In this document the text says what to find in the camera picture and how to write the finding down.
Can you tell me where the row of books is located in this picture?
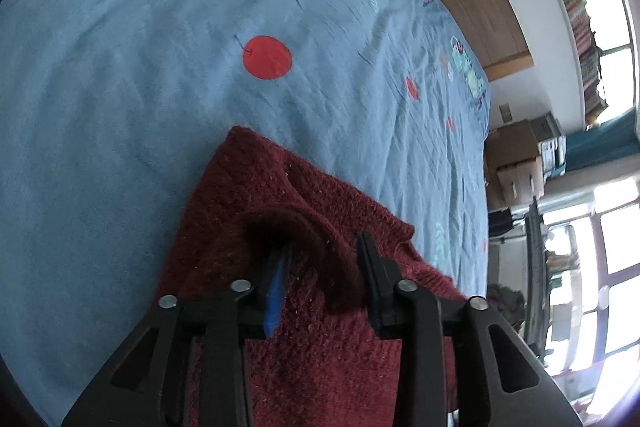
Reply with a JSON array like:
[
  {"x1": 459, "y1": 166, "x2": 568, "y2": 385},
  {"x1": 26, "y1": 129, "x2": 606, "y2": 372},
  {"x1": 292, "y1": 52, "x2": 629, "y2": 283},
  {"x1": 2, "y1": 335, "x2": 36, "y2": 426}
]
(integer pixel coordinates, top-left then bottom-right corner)
[{"x1": 515, "y1": 0, "x2": 608, "y2": 122}]

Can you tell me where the blue printed bedsheet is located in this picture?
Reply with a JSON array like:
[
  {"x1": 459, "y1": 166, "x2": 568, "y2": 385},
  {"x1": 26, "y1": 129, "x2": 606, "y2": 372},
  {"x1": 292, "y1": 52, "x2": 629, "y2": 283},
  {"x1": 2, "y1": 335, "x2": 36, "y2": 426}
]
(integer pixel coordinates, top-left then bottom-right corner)
[{"x1": 0, "y1": 0, "x2": 493, "y2": 427}]

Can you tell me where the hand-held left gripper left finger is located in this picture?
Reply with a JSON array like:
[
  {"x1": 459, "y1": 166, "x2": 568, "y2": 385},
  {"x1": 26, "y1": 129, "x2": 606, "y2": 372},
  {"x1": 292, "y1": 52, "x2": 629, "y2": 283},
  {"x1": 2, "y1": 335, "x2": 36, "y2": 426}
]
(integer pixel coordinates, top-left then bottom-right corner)
[{"x1": 60, "y1": 247, "x2": 291, "y2": 427}]

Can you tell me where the olive jacket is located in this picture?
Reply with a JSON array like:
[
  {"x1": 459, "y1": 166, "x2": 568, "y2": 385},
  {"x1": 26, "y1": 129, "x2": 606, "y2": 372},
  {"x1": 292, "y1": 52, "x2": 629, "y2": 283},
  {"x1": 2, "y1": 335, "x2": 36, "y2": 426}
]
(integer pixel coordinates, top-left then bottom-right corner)
[{"x1": 487, "y1": 284, "x2": 526, "y2": 323}]

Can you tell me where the black bag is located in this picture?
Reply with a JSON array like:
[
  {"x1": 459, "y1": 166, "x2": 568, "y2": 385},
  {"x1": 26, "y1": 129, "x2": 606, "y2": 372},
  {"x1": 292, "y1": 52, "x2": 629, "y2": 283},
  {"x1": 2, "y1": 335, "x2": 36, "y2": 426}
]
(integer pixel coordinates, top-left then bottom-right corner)
[{"x1": 487, "y1": 207, "x2": 516, "y2": 235}]

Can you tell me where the grey desk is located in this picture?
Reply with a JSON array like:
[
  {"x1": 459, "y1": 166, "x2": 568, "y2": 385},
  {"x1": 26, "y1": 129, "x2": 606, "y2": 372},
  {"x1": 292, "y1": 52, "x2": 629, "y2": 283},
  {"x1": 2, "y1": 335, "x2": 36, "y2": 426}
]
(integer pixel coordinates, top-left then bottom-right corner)
[{"x1": 525, "y1": 197, "x2": 551, "y2": 358}]

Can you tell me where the dark red knitted sweater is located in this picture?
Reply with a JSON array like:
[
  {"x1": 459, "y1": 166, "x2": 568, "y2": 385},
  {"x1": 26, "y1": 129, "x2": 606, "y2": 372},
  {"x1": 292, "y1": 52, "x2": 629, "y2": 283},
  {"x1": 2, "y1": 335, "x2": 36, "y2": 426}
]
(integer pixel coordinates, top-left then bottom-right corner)
[{"x1": 155, "y1": 125, "x2": 501, "y2": 427}]

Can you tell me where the cardboard box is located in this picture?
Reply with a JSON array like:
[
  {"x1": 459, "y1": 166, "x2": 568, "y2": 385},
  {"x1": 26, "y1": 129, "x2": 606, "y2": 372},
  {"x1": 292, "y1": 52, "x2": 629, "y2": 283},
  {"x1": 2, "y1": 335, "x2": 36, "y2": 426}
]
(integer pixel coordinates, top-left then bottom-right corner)
[{"x1": 484, "y1": 119, "x2": 546, "y2": 210}]

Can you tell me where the teal curtain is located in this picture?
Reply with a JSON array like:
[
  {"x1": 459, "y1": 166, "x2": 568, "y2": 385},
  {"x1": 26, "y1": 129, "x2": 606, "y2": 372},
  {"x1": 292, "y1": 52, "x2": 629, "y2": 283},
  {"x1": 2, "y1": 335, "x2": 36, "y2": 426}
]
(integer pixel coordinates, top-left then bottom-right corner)
[{"x1": 565, "y1": 114, "x2": 640, "y2": 172}]

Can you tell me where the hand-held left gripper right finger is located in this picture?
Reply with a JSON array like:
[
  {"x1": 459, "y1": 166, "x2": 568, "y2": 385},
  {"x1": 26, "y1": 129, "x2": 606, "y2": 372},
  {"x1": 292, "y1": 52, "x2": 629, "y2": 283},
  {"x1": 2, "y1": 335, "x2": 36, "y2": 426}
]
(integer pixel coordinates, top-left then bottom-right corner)
[{"x1": 356, "y1": 232, "x2": 586, "y2": 427}]

